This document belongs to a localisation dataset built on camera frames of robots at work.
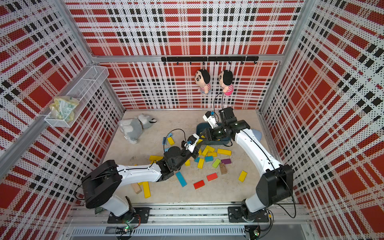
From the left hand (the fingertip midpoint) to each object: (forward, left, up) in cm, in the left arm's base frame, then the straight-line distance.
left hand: (202, 137), depth 78 cm
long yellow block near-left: (-21, +32, -21) cm, 43 cm away
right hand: (-1, -1, +1) cm, 2 cm away
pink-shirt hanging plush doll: (+38, -15, +11) cm, 42 cm away
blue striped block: (+11, +27, -22) cm, 36 cm away
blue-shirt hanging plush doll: (+35, 0, +13) cm, 37 cm away
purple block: (-3, -15, -22) cm, 27 cm away
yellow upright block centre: (-6, +1, -21) cm, 21 cm away
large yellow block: (-1, +31, -22) cm, 38 cm away
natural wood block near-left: (-20, +37, -19) cm, 46 cm away
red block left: (-18, +3, -22) cm, 29 cm away
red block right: (-13, -5, -22) cm, 26 cm away
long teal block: (-14, +13, -22) cm, 29 cm away
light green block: (-5, -8, -21) cm, 23 cm away
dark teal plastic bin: (+22, +1, -18) cm, 29 cm away
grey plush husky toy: (+15, +47, -12) cm, 51 cm away
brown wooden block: (-9, -12, -20) cm, 25 cm away
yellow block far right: (-13, -24, -22) cm, 35 cm away
